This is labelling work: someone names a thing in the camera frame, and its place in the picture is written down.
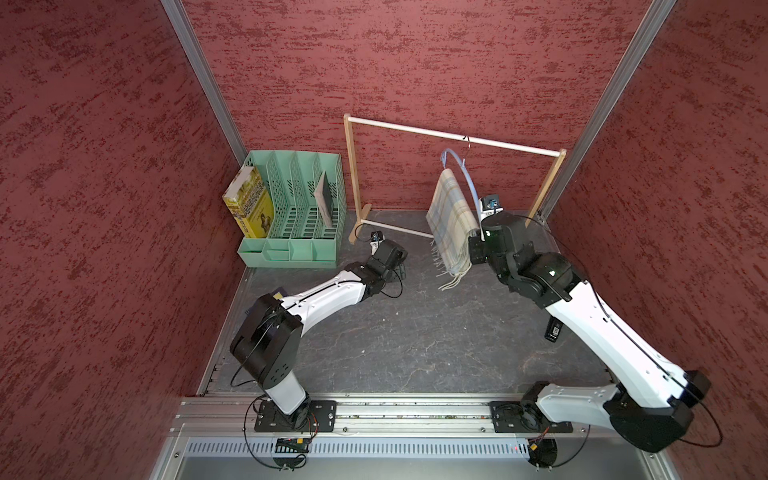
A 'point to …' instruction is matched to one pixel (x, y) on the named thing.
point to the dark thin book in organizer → (324, 198)
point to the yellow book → (249, 202)
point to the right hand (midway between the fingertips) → (480, 237)
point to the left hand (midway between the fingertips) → (389, 270)
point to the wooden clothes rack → (361, 210)
